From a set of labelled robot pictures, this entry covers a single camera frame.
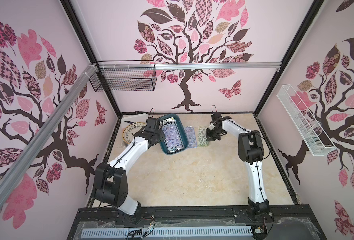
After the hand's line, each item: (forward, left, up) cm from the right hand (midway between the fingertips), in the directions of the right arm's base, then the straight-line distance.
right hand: (206, 140), depth 103 cm
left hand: (-7, +31, +14) cm, 35 cm away
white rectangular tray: (+22, +61, 0) cm, 65 cm away
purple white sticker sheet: (+3, +10, -1) cm, 11 cm away
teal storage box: (-3, +17, +18) cm, 25 cm away
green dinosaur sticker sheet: (+4, +3, -1) cm, 5 cm away
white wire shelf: (-22, -43, +31) cm, 58 cm away
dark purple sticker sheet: (-5, +24, +14) cm, 28 cm away
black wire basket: (+28, +54, +35) cm, 70 cm away
